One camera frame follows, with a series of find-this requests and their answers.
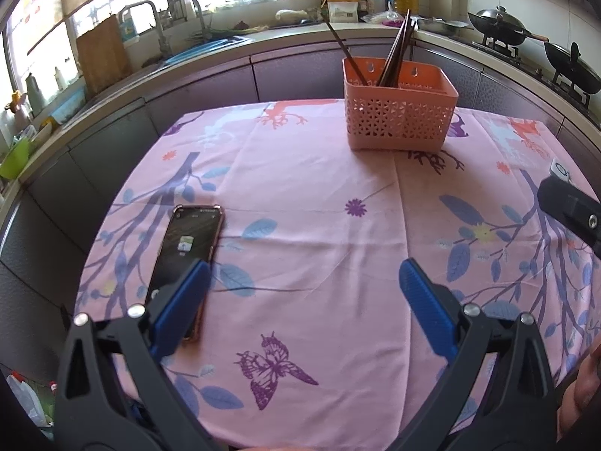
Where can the black wok with lid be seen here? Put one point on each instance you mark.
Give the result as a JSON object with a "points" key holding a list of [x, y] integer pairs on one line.
{"points": [[570, 68]]}

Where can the tall white bottle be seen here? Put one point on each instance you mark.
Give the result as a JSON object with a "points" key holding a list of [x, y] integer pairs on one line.
{"points": [[35, 94]]}

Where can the black smartphone with rose case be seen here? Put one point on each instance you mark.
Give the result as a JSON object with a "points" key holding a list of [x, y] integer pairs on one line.
{"points": [[188, 230]]}

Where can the small white device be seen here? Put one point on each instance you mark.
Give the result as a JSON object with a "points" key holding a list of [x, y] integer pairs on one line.
{"points": [[561, 170]]}

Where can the light blue tray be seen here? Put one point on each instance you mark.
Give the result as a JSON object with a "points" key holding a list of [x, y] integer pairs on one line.
{"points": [[68, 104]]}

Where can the white detergent jug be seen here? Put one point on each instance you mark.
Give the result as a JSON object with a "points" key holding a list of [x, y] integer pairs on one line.
{"points": [[127, 26]]}

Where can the pink floral tablecloth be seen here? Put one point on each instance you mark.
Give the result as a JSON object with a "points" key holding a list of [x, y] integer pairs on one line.
{"points": [[305, 197]]}

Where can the person's right forearm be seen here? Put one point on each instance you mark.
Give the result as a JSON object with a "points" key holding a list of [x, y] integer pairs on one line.
{"points": [[577, 394]]}

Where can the clear plastic bag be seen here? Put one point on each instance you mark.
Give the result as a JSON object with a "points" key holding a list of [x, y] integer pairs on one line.
{"points": [[379, 18]]}

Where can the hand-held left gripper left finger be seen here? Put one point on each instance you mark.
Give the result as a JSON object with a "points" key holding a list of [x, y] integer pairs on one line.
{"points": [[185, 298]]}

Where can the green scallions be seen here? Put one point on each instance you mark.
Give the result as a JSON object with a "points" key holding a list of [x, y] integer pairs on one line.
{"points": [[225, 31]]}

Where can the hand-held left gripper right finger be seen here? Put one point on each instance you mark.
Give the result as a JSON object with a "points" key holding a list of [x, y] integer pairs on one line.
{"points": [[425, 300]]}

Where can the white radish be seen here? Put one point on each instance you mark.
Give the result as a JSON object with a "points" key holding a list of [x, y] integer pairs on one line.
{"points": [[290, 14]]}

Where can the metal basin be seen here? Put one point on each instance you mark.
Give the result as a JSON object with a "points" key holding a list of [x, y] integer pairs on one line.
{"points": [[439, 24]]}

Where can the white packet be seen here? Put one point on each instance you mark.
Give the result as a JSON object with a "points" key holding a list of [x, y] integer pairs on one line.
{"points": [[342, 12]]}

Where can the blue sink basin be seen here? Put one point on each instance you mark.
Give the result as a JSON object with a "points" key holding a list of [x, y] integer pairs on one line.
{"points": [[206, 46]]}

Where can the metal kitchen faucet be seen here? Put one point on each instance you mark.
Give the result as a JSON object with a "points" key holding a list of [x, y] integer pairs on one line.
{"points": [[195, 7], [157, 23]]}

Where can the orange perforated plastic basket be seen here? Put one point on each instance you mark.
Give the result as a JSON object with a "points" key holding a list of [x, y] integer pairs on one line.
{"points": [[399, 117]]}

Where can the gas stove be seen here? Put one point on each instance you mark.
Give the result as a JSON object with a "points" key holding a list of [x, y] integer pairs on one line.
{"points": [[530, 58]]}

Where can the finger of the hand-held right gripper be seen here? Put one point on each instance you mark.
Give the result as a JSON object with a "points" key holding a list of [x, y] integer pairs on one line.
{"points": [[568, 206]]}

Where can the small white bottle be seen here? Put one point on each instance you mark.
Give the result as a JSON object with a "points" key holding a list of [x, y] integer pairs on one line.
{"points": [[61, 80]]}

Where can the bundle of brown wooden chopsticks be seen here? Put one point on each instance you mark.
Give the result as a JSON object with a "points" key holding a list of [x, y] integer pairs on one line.
{"points": [[396, 56]]}

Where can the wooden cutting board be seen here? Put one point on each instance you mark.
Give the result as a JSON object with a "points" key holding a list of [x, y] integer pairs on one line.
{"points": [[103, 56]]}

